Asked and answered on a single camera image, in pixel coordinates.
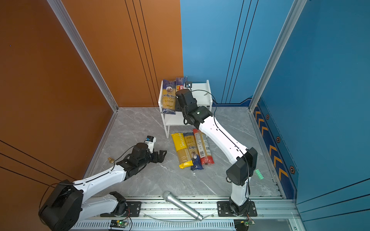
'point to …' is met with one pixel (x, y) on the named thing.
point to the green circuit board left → (118, 224)
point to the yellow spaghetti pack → (184, 160)
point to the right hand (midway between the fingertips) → (183, 99)
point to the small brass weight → (111, 160)
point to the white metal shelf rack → (203, 94)
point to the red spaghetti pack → (203, 146)
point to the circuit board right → (243, 224)
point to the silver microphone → (171, 198)
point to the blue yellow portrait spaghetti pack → (191, 144)
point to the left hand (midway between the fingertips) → (161, 148)
